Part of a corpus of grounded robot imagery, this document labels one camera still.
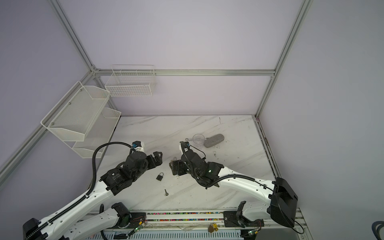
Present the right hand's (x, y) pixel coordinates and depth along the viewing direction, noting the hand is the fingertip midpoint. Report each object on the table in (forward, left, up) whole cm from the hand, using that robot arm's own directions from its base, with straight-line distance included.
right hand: (174, 163), depth 74 cm
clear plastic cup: (+27, -12, -16) cm, 34 cm away
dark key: (-9, +6, -19) cm, 21 cm away
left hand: (+4, +11, 0) cm, 11 cm away
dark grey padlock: (0, +11, -18) cm, 22 cm away
